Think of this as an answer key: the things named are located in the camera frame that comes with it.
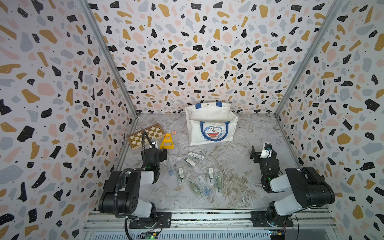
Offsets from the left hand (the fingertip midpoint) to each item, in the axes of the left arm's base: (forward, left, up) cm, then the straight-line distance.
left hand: (156, 148), depth 93 cm
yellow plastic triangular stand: (+9, -5, -7) cm, 12 cm away
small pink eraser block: (+18, -8, -7) cm, 21 cm away
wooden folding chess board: (+12, +18, -7) cm, 22 cm away
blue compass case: (-21, -30, -7) cm, 37 cm away
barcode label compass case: (-2, -24, -5) cm, 25 cm away
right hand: (-2, -65, +4) cm, 65 cm away
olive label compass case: (-23, -25, -5) cm, 35 cm away
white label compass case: (-6, -21, -6) cm, 23 cm away
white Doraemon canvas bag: (+8, -33, +15) cm, 37 cm away
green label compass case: (-20, -38, -6) cm, 43 cm away
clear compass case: (-9, -10, -7) cm, 15 cm away
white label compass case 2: (-14, -16, -5) cm, 22 cm away
